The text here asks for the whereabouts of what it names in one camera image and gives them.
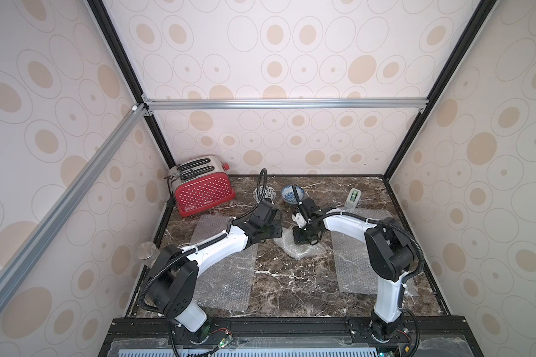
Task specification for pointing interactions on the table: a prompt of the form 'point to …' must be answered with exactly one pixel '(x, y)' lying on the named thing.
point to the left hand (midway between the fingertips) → (287, 227)
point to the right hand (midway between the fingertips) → (302, 239)
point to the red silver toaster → (200, 183)
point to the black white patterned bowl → (269, 193)
